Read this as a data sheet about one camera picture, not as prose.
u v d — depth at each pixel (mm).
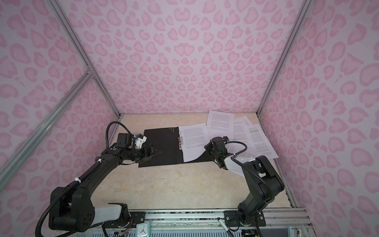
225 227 704
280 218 752
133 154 709
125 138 678
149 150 748
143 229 691
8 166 509
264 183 424
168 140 1095
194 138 1042
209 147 839
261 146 1010
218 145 729
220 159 704
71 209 402
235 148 720
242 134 1078
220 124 1137
